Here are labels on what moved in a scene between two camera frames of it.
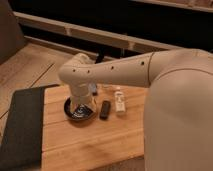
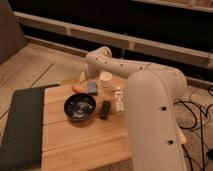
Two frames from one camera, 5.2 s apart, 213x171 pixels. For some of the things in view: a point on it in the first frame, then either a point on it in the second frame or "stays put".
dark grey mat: x=22 y=144 stays put
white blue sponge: x=93 y=87 stays put
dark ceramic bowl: x=84 y=112 stays put
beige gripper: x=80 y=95 → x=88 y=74
